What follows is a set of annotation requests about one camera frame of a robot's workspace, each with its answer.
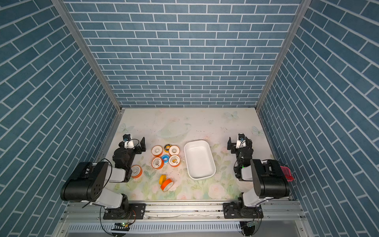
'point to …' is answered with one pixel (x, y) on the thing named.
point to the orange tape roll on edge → (167, 185)
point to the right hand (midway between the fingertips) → (239, 138)
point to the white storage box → (200, 159)
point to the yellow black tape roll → (167, 147)
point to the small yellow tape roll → (162, 178)
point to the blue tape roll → (166, 158)
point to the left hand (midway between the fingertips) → (139, 137)
